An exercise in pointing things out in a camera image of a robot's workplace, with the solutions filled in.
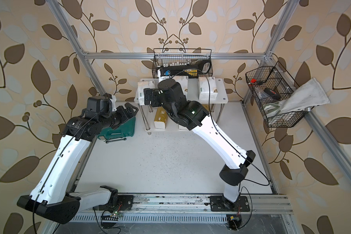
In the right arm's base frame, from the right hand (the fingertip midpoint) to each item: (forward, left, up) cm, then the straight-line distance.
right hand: (154, 90), depth 62 cm
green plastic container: (+7, +26, -39) cm, 47 cm away
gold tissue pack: (+9, +2, -31) cm, 32 cm away
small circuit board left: (-42, +27, -48) cm, 69 cm away
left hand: (-3, +11, -10) cm, 15 cm away
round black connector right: (-45, -36, -50) cm, 77 cm away
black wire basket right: (+18, -65, -14) cm, 69 cm away
